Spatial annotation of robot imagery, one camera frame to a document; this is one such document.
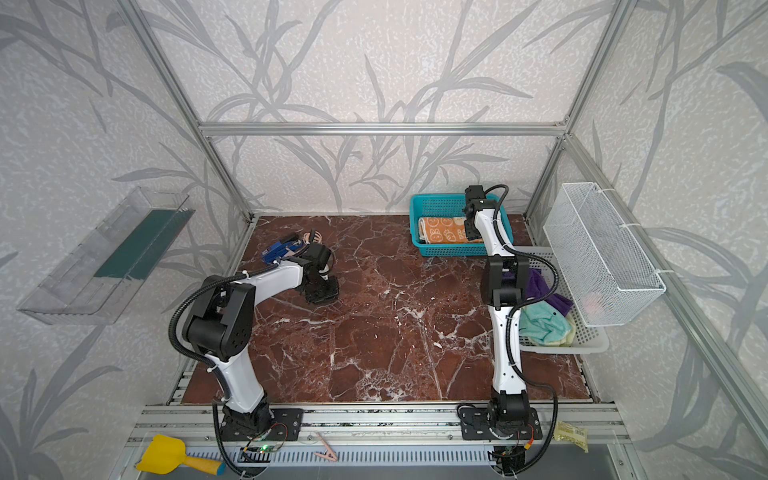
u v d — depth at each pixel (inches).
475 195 35.3
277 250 42.3
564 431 28.3
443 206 45.6
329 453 27.3
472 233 38.9
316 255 31.5
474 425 28.6
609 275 24.0
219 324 19.8
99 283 25.3
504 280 26.2
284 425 28.5
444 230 44.0
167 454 27.9
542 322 34.4
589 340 32.5
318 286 32.1
